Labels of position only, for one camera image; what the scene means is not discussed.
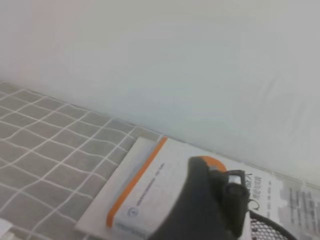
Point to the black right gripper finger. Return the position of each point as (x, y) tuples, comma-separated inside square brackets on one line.
[(212, 205)]

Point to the black mesh pen holder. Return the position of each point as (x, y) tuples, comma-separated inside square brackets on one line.
[(262, 228)]

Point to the orange white robotics book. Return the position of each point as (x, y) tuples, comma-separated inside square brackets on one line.
[(150, 183)]

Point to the grey booklet under orange book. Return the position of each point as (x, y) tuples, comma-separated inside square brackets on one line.
[(93, 221)]

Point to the grey checkered tablecloth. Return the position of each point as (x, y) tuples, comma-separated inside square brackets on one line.
[(54, 159)]

